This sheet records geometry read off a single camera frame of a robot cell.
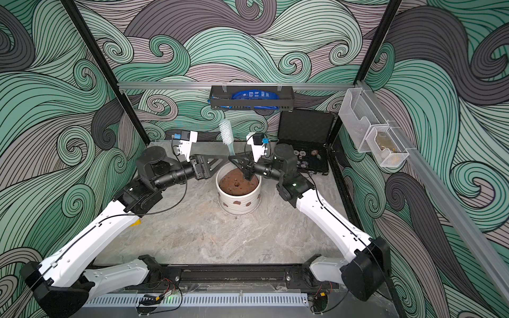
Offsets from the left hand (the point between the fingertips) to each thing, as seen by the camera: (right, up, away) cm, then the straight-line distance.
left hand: (223, 156), depth 58 cm
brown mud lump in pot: (0, -13, +30) cm, 33 cm away
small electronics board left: (-29, -53, +11) cm, 62 cm away
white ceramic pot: (+3, -21, +23) cm, 31 cm away
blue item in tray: (+10, +29, +34) cm, 46 cm away
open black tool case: (+41, +14, +52) cm, 68 cm away
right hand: (+2, 0, +7) cm, 7 cm away
